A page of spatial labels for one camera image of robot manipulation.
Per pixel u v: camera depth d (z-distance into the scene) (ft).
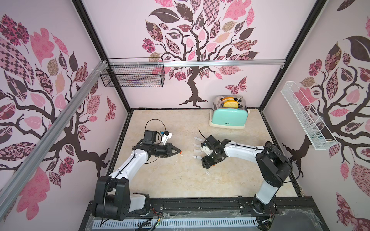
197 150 3.11
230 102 3.18
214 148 2.31
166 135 2.55
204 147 2.76
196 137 3.31
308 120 2.59
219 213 2.37
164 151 2.37
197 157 3.02
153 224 2.28
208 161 2.60
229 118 3.37
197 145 3.17
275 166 1.54
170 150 2.47
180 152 2.61
